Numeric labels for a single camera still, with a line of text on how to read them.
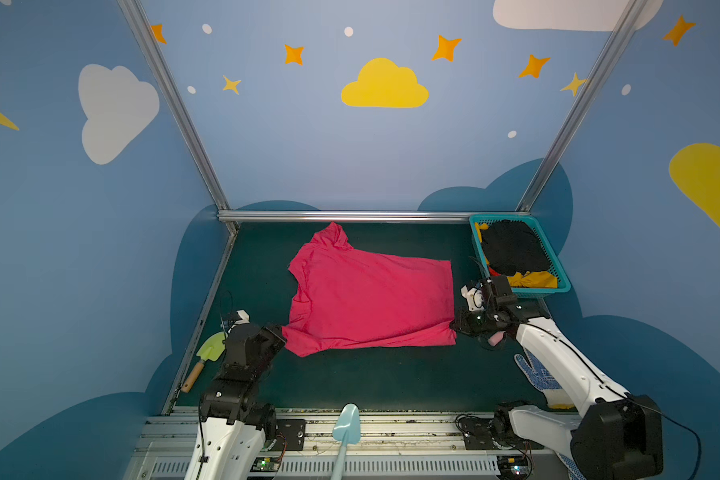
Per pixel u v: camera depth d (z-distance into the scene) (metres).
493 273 0.96
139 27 0.70
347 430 0.76
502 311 0.62
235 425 0.49
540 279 0.99
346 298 1.02
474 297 0.75
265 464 0.71
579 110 0.86
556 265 0.98
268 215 1.28
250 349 0.58
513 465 0.72
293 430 0.75
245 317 0.70
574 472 0.45
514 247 1.05
